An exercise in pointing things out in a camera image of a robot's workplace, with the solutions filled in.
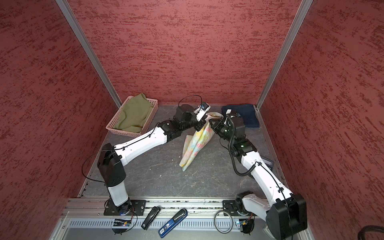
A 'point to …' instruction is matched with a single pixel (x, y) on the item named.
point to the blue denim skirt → (247, 112)
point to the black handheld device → (150, 218)
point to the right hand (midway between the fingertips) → (206, 122)
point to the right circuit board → (247, 225)
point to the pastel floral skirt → (194, 144)
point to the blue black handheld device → (180, 216)
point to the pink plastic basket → (111, 124)
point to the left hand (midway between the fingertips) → (205, 117)
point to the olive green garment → (134, 114)
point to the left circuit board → (120, 226)
